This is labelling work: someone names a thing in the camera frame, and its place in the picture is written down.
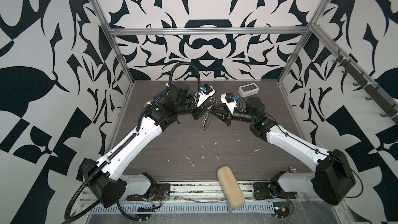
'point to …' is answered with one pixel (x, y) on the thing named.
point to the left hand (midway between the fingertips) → (210, 99)
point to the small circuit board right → (281, 209)
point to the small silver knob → (292, 169)
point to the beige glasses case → (230, 187)
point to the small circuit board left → (146, 209)
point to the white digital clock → (247, 89)
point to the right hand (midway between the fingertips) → (212, 109)
